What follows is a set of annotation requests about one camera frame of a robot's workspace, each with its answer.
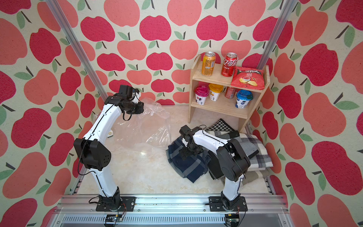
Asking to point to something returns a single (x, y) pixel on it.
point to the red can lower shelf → (229, 92)
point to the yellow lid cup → (214, 91)
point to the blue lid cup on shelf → (243, 97)
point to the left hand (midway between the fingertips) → (144, 110)
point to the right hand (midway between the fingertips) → (190, 157)
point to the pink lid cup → (201, 91)
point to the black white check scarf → (213, 161)
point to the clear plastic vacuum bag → (149, 128)
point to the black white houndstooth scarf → (220, 125)
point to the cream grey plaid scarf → (262, 159)
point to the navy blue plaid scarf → (195, 165)
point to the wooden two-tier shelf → (224, 106)
